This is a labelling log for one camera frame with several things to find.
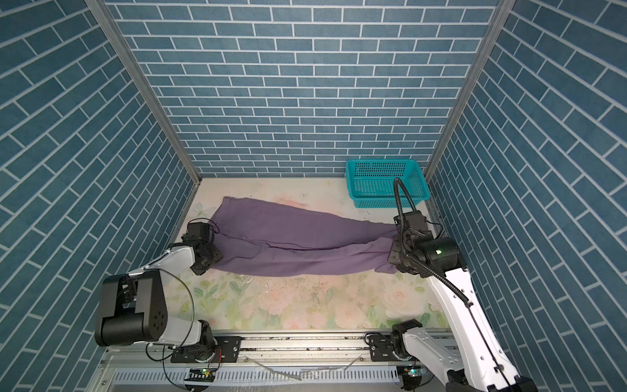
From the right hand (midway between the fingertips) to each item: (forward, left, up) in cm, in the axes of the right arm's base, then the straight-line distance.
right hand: (397, 251), depth 71 cm
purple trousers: (+14, +51, -20) cm, 57 cm away
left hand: (+3, +65, -20) cm, 68 cm away
